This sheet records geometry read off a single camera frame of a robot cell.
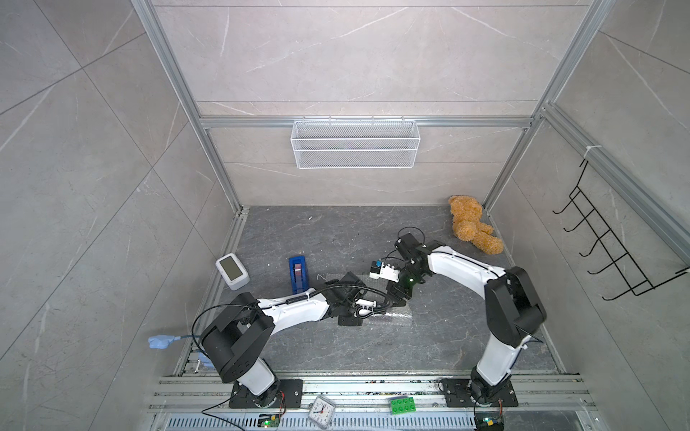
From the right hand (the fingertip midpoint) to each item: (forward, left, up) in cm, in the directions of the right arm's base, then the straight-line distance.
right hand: (392, 293), depth 88 cm
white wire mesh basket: (+50, +11, +25) cm, 57 cm away
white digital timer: (+10, +57, -2) cm, 58 cm away
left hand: (-3, +10, -2) cm, 10 cm away
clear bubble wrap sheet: (-8, -1, +1) cm, 8 cm away
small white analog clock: (-32, +22, -2) cm, 39 cm away
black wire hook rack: (-9, -51, +28) cm, 59 cm away
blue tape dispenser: (+8, +32, +1) cm, 33 cm away
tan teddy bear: (+34, -34, +3) cm, 48 cm away
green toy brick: (-31, +1, -1) cm, 31 cm away
